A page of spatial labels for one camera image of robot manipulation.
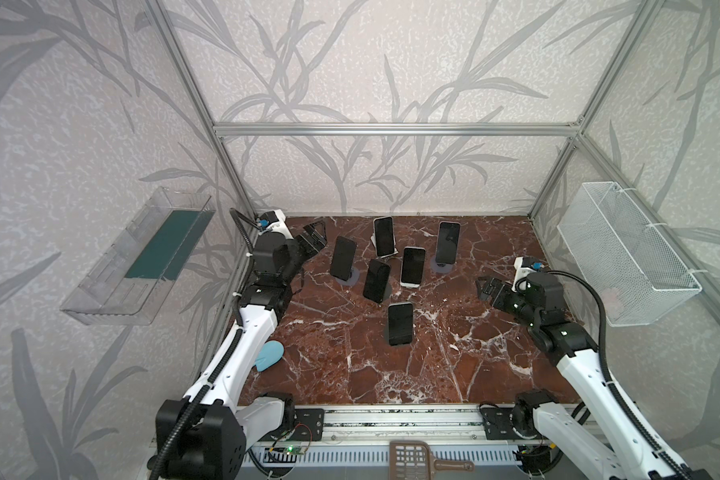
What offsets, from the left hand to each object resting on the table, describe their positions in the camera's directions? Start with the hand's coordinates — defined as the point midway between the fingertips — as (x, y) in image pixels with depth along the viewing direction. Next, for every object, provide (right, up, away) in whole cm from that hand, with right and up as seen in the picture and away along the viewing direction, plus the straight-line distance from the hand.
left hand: (321, 218), depth 76 cm
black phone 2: (+14, -18, +15) cm, 28 cm away
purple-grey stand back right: (+37, -16, +29) cm, 49 cm away
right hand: (+45, -15, +4) cm, 47 cm away
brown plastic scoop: (+23, -57, -6) cm, 62 cm away
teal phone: (+21, -28, +5) cm, 36 cm away
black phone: (+4, -11, +18) cm, 22 cm away
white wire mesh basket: (+69, -9, -11) cm, 70 cm away
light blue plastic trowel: (-16, -39, +9) cm, 43 cm away
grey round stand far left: (+6, -19, +26) cm, 33 cm away
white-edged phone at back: (+17, -4, +36) cm, 40 cm away
